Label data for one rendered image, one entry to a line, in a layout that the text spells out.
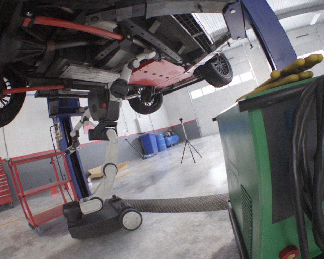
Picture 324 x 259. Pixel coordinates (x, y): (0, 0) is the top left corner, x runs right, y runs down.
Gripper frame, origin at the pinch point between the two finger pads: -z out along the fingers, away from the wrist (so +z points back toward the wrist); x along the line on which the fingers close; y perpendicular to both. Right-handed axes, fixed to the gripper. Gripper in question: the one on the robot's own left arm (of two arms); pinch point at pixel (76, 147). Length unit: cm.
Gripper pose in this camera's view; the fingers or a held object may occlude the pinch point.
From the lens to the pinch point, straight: 235.7
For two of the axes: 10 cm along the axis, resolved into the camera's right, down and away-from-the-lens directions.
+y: -9.2, -2.6, 2.9
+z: 1.1, -8.9, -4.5
